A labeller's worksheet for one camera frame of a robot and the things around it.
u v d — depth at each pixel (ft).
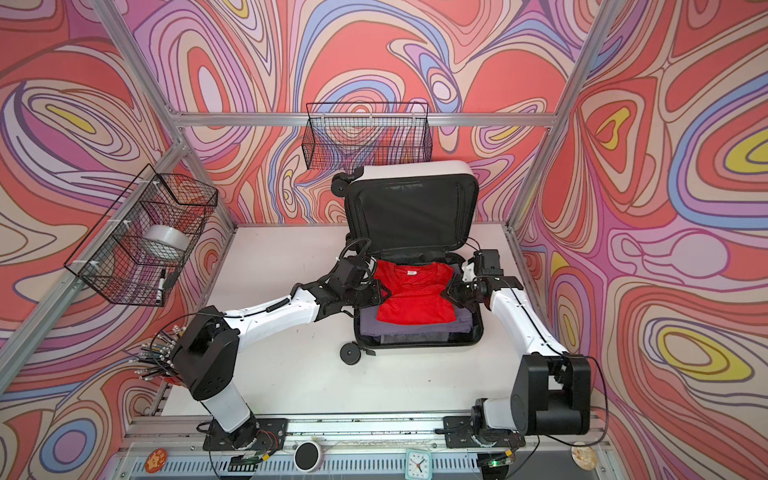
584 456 2.31
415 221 2.96
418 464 2.23
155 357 2.37
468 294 2.38
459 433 2.41
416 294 2.80
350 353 2.75
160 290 2.35
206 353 1.49
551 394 1.38
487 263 2.20
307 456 2.18
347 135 3.32
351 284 2.21
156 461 2.30
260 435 2.40
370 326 2.75
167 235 2.43
